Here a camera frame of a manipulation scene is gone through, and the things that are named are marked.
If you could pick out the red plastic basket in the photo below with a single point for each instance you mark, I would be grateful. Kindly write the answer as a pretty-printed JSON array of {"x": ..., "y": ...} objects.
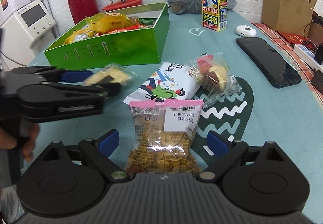
[{"x": 121, "y": 5}]

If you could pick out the white cartoon snack bag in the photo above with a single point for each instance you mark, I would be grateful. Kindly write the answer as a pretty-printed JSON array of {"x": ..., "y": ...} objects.
[{"x": 170, "y": 80}]

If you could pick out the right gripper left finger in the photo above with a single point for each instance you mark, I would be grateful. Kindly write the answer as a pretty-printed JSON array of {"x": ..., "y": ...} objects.
[{"x": 97, "y": 153}]

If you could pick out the white round device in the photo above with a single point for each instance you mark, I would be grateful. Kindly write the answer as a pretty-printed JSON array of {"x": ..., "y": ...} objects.
[{"x": 245, "y": 31}]

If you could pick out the brown cardboard box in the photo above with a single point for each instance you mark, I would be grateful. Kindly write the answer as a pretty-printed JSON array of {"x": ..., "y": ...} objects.
[{"x": 288, "y": 16}]

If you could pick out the red broad bean snack bag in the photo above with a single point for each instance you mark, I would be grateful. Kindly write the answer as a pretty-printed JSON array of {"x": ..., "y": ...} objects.
[{"x": 130, "y": 28}]

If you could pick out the plaid cloth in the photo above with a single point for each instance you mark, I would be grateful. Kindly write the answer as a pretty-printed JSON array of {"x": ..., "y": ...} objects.
[{"x": 301, "y": 67}]

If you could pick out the black smartphone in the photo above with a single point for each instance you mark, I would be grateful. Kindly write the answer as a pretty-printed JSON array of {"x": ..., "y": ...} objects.
[{"x": 278, "y": 72}]

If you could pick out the white water dispenser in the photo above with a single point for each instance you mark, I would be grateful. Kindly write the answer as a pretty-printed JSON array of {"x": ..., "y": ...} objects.
[{"x": 25, "y": 34}]

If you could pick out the yellow juice carton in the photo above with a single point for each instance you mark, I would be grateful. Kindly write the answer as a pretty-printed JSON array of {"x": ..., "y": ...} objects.
[{"x": 214, "y": 14}]

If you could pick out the green cardboard box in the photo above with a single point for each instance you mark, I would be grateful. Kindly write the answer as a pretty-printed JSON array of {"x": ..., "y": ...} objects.
[{"x": 136, "y": 47}]

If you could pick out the green pea snack bag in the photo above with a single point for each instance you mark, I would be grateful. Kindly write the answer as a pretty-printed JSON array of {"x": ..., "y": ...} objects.
[{"x": 147, "y": 22}]

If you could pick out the yellow round-logo snack bag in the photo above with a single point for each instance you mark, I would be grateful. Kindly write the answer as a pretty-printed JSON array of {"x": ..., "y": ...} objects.
[{"x": 107, "y": 22}]

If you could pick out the clear wrapped pastry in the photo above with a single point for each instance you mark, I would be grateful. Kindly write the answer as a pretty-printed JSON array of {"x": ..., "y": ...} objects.
[{"x": 212, "y": 72}]

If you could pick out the pink top biscuit bag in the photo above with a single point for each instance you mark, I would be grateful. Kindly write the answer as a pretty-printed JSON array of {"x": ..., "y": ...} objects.
[{"x": 164, "y": 133}]

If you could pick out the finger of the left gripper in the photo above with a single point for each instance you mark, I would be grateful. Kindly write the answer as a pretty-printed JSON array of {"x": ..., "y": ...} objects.
[
  {"x": 54, "y": 74},
  {"x": 106, "y": 90}
]

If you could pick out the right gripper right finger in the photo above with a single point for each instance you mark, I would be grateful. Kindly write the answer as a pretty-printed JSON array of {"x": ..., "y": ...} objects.
[{"x": 229, "y": 154}]

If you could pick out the white small box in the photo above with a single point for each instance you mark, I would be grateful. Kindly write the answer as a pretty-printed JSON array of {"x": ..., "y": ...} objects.
[{"x": 307, "y": 56}]

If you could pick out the clear cracker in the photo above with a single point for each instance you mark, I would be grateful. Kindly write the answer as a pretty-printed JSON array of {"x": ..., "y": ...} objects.
[{"x": 111, "y": 73}]

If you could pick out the red booklet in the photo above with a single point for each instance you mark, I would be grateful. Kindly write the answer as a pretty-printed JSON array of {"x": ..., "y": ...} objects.
[{"x": 292, "y": 38}]

